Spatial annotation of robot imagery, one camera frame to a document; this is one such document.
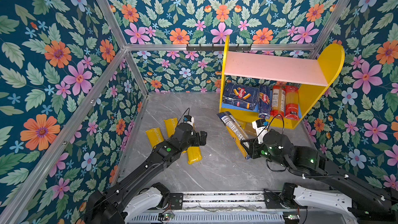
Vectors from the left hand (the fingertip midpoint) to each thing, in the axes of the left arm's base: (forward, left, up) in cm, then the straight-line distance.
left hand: (202, 131), depth 76 cm
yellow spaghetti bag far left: (+9, +30, -19) cm, 36 cm away
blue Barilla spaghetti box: (+19, -37, -2) cm, 42 cm away
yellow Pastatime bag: (-6, -15, +9) cm, 19 cm away
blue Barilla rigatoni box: (+22, -23, 0) cm, 32 cm away
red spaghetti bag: (+20, -55, -4) cm, 59 cm away
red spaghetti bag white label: (+19, -46, -3) cm, 50 cm away
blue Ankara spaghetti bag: (-6, -15, +9) cm, 18 cm away
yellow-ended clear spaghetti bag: (-5, +6, -17) cm, 18 cm away
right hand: (-11, -17, +8) cm, 21 cm away
